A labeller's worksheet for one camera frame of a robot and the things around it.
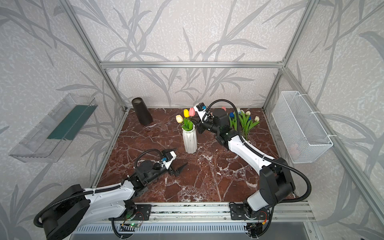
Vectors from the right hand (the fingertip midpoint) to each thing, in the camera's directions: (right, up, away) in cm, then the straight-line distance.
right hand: (192, 113), depth 79 cm
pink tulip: (0, 0, -3) cm, 3 cm away
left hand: (-5, -20, -2) cm, 21 cm away
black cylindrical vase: (-36, +1, +23) cm, 42 cm away
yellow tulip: (-3, 0, -1) cm, 3 cm away
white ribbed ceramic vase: (-2, -15, +5) cm, 16 cm away
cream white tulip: (-7, -3, -5) cm, 9 cm away
